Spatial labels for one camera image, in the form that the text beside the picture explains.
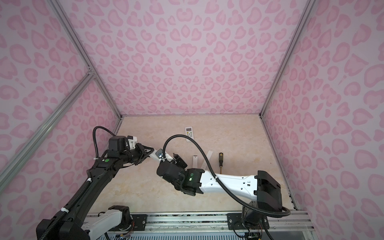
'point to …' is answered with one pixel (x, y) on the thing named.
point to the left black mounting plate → (140, 221)
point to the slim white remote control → (195, 161)
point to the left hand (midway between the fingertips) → (154, 147)
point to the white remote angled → (158, 154)
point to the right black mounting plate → (235, 222)
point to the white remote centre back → (189, 132)
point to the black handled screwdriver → (221, 159)
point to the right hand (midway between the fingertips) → (170, 157)
